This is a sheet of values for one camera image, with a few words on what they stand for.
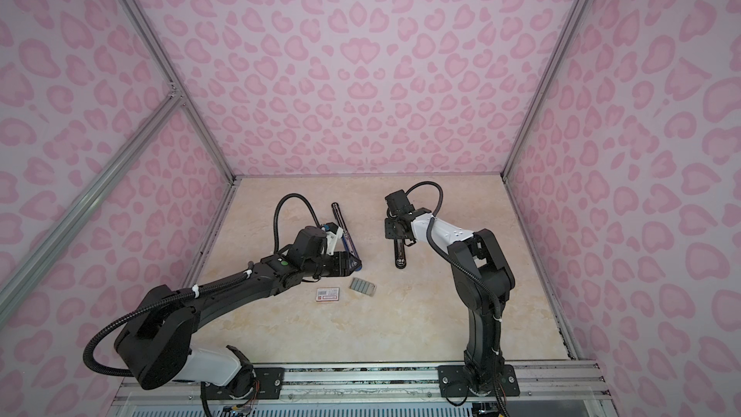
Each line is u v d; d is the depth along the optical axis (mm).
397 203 781
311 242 665
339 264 749
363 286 902
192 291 469
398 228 720
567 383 735
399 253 954
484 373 618
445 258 500
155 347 424
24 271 520
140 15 766
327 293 881
